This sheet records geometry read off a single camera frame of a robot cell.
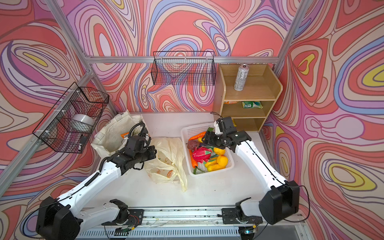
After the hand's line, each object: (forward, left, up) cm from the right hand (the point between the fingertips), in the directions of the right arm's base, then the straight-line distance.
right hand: (208, 142), depth 80 cm
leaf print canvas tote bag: (+5, +57, -2) cm, 57 cm away
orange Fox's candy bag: (+11, +50, -5) cm, 51 cm away
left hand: (-1, +27, -4) cm, 28 cm away
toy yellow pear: (-6, -8, -10) cm, 14 cm away
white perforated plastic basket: (+17, +11, -11) cm, 23 cm away
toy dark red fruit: (+6, +9, -10) cm, 14 cm away
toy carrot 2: (+15, +4, -13) cm, 20 cm away
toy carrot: (-5, +8, -15) cm, 18 cm away
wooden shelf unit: (+26, -24, +13) cm, 37 cm away
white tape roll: (+4, +61, +15) cm, 63 cm away
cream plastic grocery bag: (-12, +21, -2) cm, 24 cm away
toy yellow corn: (-7, -3, -13) cm, 15 cm away
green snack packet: (+29, -32, 0) cm, 44 cm away
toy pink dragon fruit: (-2, +4, -9) cm, 10 cm away
